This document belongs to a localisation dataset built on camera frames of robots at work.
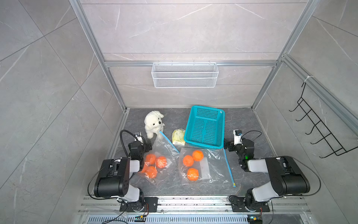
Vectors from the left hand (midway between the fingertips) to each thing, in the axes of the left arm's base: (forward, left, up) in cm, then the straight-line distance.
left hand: (141, 138), depth 94 cm
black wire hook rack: (-25, -94, +27) cm, 101 cm away
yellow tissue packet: (+1, -25, -1) cm, 25 cm away
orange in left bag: (-16, -9, +3) cm, 18 cm away
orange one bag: (-13, -38, -2) cm, 40 cm away
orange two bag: (-17, -31, -1) cm, 35 cm away
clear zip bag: (-4, -13, -5) cm, 15 cm away
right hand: (-1, -62, +1) cm, 62 cm away
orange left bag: (-17, -15, +1) cm, 23 cm away
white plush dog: (+5, -10, +11) cm, 16 cm away
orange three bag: (-26, -33, +1) cm, 42 cm away
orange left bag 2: (-23, -9, -1) cm, 24 cm away
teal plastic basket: (+12, -46, -6) cm, 48 cm away
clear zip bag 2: (-18, -39, -6) cm, 43 cm away
